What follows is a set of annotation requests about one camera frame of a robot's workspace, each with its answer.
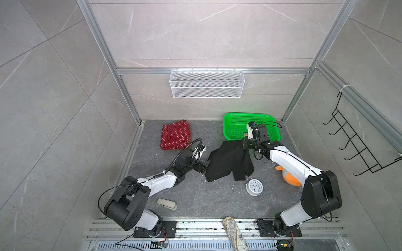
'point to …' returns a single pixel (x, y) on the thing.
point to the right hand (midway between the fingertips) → (245, 139)
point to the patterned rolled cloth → (237, 240)
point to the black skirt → (230, 156)
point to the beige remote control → (167, 203)
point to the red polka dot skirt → (176, 136)
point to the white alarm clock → (254, 187)
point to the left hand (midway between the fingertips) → (205, 154)
